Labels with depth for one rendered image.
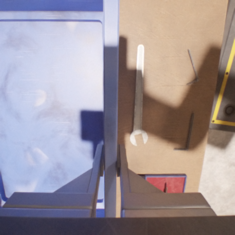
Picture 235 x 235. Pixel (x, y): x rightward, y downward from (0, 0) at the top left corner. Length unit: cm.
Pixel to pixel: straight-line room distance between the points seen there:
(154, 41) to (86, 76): 21
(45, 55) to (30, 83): 4
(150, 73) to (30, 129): 27
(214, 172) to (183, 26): 93
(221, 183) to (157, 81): 97
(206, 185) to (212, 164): 14
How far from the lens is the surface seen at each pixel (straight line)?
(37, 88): 26
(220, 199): 133
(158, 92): 40
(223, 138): 111
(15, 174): 32
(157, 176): 47
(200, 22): 44
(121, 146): 15
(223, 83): 64
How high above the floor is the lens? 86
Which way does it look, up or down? 75 degrees down
